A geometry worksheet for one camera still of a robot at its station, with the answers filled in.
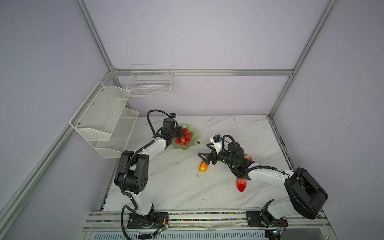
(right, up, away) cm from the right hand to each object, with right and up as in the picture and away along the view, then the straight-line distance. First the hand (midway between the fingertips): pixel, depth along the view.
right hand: (202, 149), depth 80 cm
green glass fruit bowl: (-5, +4, +24) cm, 25 cm away
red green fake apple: (+30, -7, +13) cm, 33 cm away
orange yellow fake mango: (+1, -12, +9) cm, 15 cm away
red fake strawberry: (+22, -20, +2) cm, 30 cm away
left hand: (-14, +12, +15) cm, 24 cm away
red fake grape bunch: (-11, +4, +18) cm, 21 cm away
